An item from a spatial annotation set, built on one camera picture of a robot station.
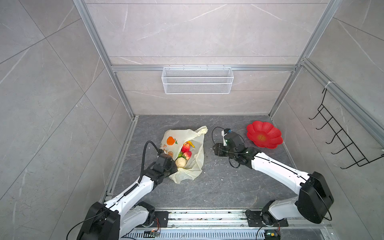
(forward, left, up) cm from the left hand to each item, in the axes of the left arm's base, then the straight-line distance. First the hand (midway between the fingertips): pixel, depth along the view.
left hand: (175, 162), depth 86 cm
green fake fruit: (+6, -3, -3) cm, 7 cm away
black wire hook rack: (-15, -77, +27) cm, 83 cm away
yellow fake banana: (+15, -10, -4) cm, 18 cm away
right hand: (+5, -24, +8) cm, 26 cm away
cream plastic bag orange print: (+9, +2, +7) cm, 12 cm away
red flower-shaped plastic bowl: (+24, -65, -8) cm, 70 cm away
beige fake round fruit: (+1, -3, -1) cm, 3 cm away
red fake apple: (+11, -6, -2) cm, 13 cm away
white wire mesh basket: (+49, -14, +23) cm, 56 cm away
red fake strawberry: (+7, -8, -4) cm, 11 cm away
